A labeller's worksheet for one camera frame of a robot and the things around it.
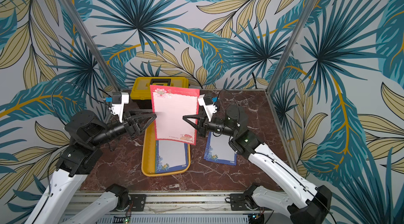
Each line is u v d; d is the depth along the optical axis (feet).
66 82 2.53
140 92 1.76
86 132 1.37
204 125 1.68
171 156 2.80
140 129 1.65
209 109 1.73
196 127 1.85
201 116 1.75
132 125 1.58
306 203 1.25
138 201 2.41
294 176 1.37
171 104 1.78
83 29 2.77
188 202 2.47
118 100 1.54
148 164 2.75
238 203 2.41
